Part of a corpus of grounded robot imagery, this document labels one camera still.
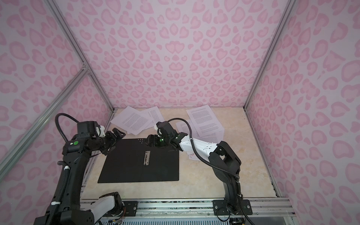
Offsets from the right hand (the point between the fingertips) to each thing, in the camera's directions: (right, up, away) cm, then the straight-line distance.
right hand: (148, 142), depth 80 cm
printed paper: (-22, +12, +34) cm, 42 cm away
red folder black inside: (-12, -13, +11) cm, 21 cm away
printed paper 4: (+45, 0, +21) cm, 50 cm away
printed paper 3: (+37, +12, +32) cm, 50 cm away
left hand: (-13, +5, -6) cm, 15 cm away
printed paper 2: (-4, +17, +36) cm, 40 cm away
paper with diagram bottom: (+26, -11, +13) cm, 31 cm away
